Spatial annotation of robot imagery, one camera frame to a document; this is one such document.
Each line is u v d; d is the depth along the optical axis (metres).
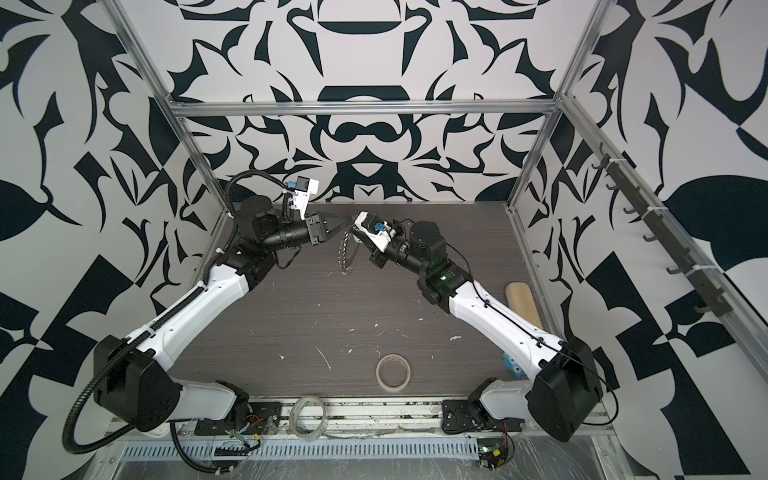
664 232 0.55
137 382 0.40
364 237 0.69
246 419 0.70
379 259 0.62
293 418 0.74
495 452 0.71
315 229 0.61
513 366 0.81
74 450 0.36
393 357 0.83
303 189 0.63
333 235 0.66
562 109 0.87
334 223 0.64
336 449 0.65
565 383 0.40
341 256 0.68
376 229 0.56
